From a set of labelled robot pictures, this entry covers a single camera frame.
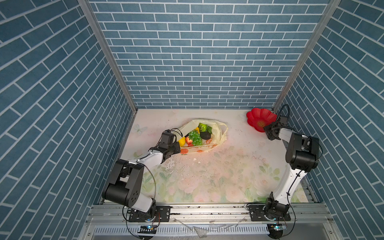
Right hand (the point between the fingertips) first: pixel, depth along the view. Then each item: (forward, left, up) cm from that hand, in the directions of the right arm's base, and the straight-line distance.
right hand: (267, 128), depth 105 cm
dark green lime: (-6, +41, +3) cm, 42 cm away
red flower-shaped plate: (+12, +3, -3) cm, 12 cm away
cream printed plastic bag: (-9, +35, +5) cm, 36 cm away
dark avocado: (-10, +43, 0) cm, 44 cm away
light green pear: (-5, +45, +3) cm, 46 cm away
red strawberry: (-17, +54, +2) cm, 57 cm away
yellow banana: (-7, +49, +2) cm, 49 cm away
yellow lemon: (-17, +58, +2) cm, 61 cm away
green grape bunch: (-12, +50, +1) cm, 51 cm away
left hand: (-20, +58, +2) cm, 62 cm away
